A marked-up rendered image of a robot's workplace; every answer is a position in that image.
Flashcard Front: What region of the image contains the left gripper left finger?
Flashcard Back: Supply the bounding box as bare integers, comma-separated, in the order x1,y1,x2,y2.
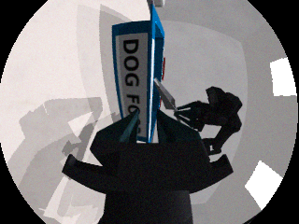
93,109,139,143

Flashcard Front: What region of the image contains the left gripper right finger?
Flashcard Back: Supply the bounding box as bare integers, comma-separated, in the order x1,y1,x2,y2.
156,109,202,143

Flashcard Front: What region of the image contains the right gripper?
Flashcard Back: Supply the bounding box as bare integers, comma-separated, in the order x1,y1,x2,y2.
174,101,216,132

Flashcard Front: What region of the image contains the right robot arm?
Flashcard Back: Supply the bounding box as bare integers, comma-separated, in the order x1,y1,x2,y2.
202,87,243,156

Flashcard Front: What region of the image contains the blue dog food box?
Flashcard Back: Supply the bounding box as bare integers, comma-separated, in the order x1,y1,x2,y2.
112,4,164,143

